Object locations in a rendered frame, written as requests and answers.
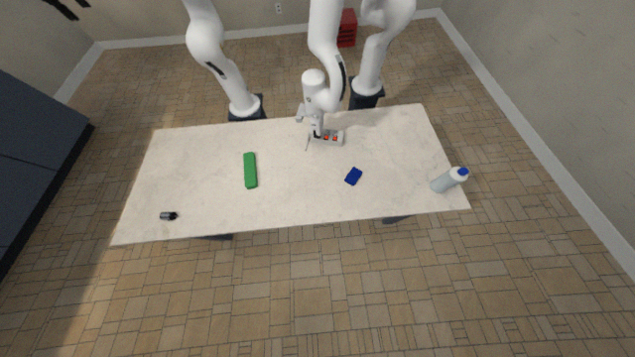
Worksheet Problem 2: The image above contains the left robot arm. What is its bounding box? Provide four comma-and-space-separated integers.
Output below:
296, 0, 417, 123

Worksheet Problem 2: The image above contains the white power strip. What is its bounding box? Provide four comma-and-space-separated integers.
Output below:
305, 128, 343, 151

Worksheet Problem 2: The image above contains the white bottle with blue cap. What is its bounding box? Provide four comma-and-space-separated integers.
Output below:
430, 167, 469, 193

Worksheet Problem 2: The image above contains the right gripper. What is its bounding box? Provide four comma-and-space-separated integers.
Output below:
42, 0, 91, 21

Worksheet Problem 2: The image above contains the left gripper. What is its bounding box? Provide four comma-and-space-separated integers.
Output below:
310, 116, 324, 139

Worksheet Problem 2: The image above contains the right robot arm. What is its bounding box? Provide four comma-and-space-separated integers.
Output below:
182, 0, 260, 117

